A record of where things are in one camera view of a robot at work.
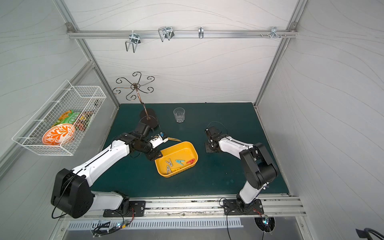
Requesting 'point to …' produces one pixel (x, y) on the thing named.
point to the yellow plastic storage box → (177, 159)
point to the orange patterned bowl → (58, 134)
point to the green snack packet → (68, 117)
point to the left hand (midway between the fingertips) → (158, 151)
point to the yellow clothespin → (175, 169)
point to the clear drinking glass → (179, 113)
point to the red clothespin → (191, 162)
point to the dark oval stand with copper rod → (148, 116)
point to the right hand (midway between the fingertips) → (211, 146)
